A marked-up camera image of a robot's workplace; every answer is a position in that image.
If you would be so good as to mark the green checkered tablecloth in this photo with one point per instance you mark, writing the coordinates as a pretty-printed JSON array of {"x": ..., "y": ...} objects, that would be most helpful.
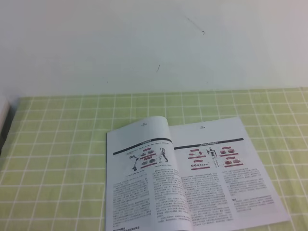
[{"x": 52, "y": 164}]

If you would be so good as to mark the robotics magazine book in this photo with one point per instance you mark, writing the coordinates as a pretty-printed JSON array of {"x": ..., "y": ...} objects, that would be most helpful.
[{"x": 196, "y": 177}]

